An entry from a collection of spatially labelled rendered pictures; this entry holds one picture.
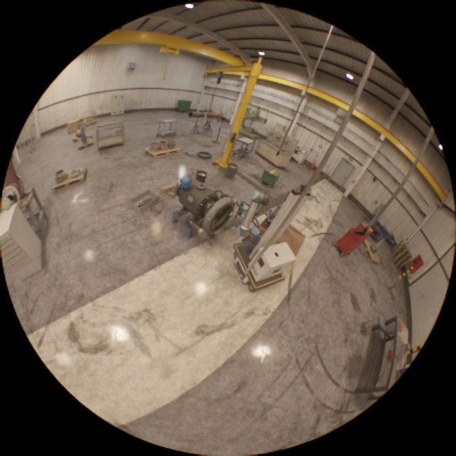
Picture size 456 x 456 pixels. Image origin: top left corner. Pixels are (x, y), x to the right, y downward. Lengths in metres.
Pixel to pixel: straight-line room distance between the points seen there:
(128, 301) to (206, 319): 1.24
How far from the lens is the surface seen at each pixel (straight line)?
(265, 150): 8.85
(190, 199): 2.82
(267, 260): 2.24
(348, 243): 5.27
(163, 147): 6.35
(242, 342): 2.64
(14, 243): 3.44
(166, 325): 2.50
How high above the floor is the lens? 2.47
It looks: 44 degrees down
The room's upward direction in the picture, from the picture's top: 22 degrees clockwise
